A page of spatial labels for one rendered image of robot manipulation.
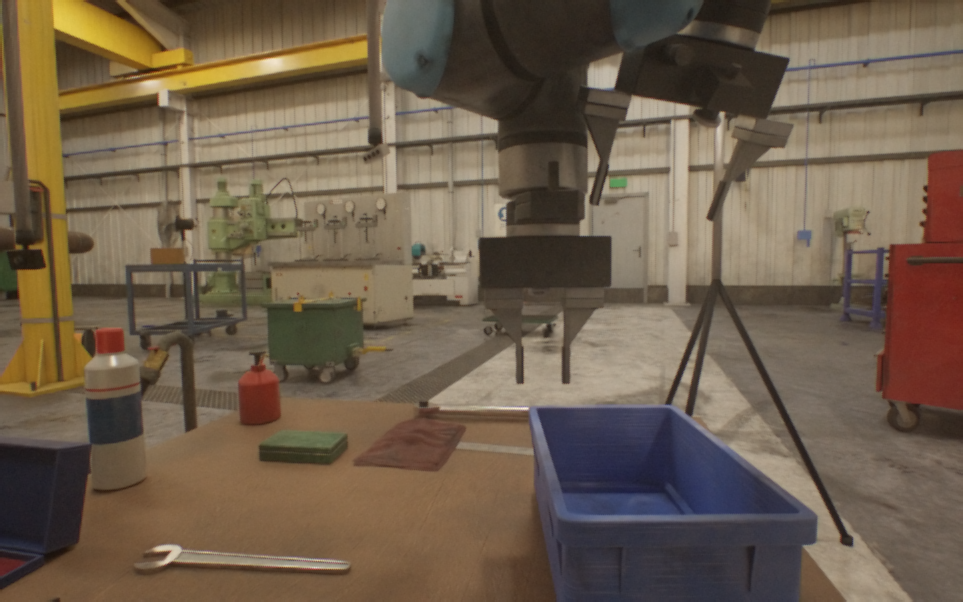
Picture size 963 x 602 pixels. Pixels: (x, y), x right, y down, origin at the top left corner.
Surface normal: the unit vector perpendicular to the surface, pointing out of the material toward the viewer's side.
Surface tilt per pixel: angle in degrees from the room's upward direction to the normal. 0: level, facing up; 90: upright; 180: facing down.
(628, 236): 90
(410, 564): 0
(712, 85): 84
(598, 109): 114
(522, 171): 91
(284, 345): 90
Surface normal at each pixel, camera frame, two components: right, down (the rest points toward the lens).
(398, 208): -0.46, 0.07
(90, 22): 0.95, 0.01
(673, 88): 0.11, 0.46
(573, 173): 0.53, 0.07
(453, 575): -0.01, -1.00
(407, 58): -0.73, 0.03
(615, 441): -0.02, 0.07
